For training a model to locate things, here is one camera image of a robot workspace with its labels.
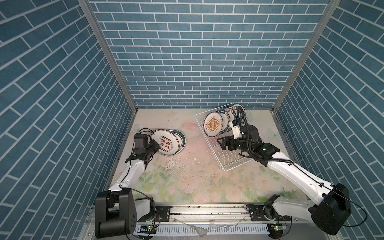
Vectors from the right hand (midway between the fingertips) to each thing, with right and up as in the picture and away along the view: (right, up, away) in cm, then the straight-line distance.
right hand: (222, 136), depth 79 cm
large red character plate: (-32, -6, +17) cm, 37 cm away
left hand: (-37, -4, +9) cm, 38 cm away
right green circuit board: (+26, -43, -8) cm, 51 cm away
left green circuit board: (-37, -45, -7) cm, 59 cm away
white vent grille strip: (-32, -43, -9) cm, 55 cm away
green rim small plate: (+10, +11, +22) cm, 27 cm away
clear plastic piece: (-11, -44, -9) cm, 46 cm away
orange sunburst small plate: (-3, +7, +23) cm, 25 cm away
